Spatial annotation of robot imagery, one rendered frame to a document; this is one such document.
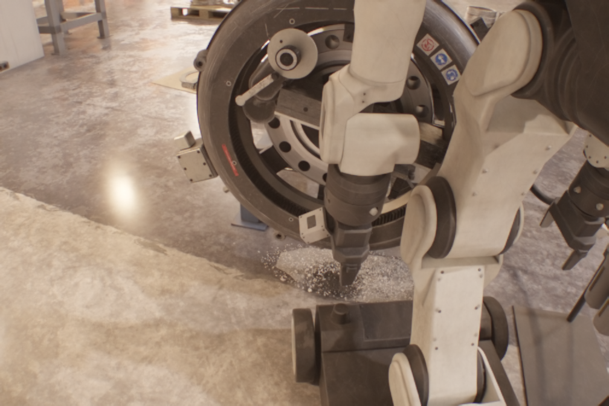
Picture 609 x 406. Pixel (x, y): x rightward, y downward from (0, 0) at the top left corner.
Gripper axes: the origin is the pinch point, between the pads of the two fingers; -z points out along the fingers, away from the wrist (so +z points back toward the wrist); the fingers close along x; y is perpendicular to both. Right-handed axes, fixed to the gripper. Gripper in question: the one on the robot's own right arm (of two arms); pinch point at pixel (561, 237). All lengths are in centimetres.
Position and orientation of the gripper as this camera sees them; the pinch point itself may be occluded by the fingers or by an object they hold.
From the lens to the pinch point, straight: 89.1
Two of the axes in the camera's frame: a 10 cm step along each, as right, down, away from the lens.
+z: 0.5, -6.8, -7.3
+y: -10.0, 0.1, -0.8
